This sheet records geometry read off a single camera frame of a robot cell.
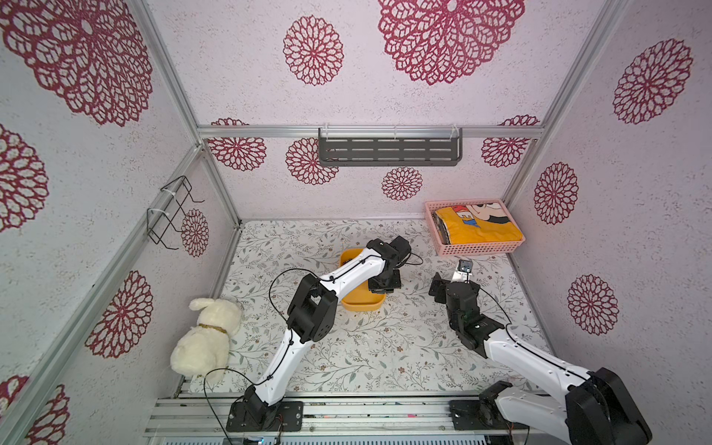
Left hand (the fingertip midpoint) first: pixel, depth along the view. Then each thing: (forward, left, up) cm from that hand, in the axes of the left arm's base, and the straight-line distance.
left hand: (389, 292), depth 93 cm
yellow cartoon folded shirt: (+30, -37, +1) cm, 47 cm away
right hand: (0, -17, +10) cm, 20 cm away
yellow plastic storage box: (-3, +9, 0) cm, 9 cm away
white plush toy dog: (-21, +53, +6) cm, 57 cm away
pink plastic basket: (+19, -31, -2) cm, 36 cm away
